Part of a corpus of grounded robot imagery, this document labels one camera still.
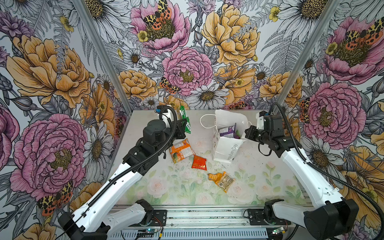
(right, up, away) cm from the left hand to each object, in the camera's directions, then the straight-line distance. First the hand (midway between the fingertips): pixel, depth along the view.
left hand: (186, 125), depth 66 cm
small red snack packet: (+6, -23, +26) cm, 35 cm away
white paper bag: (+19, -12, +13) cm, 26 cm away
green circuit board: (-19, -51, +5) cm, 54 cm away
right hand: (+29, -5, +12) cm, 32 cm away
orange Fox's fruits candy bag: (-5, -16, +30) cm, 34 cm away
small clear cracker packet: (+21, -32, +19) cm, 42 cm away
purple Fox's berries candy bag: (+23, -4, +25) cm, 35 cm away
